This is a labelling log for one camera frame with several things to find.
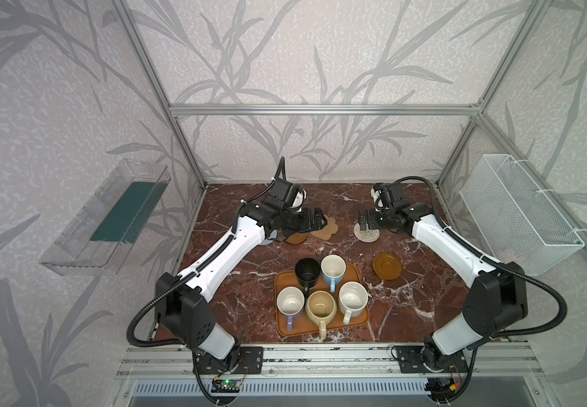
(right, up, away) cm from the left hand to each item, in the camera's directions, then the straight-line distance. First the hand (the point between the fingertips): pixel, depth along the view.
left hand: (320, 218), depth 77 cm
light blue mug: (+5, -19, +14) cm, 24 cm away
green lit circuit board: (-27, -48, -6) cm, 55 cm away
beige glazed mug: (0, -30, +6) cm, 31 cm away
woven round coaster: (+19, -9, +25) cm, 33 cm away
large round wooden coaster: (+26, -19, +16) cm, 36 cm away
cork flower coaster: (+5, -6, +27) cm, 28 cm away
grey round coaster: (-20, -11, +22) cm, 32 cm away
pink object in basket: (+53, -11, -5) cm, 55 cm away
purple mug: (-10, -28, +6) cm, 30 cm away
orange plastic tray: (-6, -34, +3) cm, 35 cm away
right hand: (+18, +2, +11) cm, 21 cm away
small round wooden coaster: (-8, -9, +23) cm, 26 cm away
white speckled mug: (+11, -28, +8) cm, 31 cm away
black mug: (-4, -18, +7) cm, 20 cm away
